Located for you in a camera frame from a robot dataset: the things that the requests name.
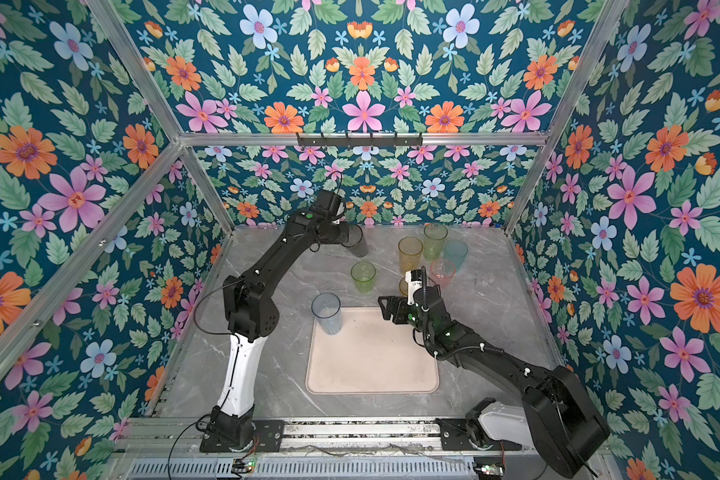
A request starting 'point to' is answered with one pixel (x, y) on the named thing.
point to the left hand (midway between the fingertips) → (348, 226)
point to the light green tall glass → (434, 236)
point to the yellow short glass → (403, 286)
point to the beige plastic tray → (370, 354)
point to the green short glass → (363, 273)
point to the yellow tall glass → (409, 253)
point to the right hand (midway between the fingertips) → (389, 297)
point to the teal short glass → (455, 251)
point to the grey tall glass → (356, 243)
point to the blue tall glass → (326, 308)
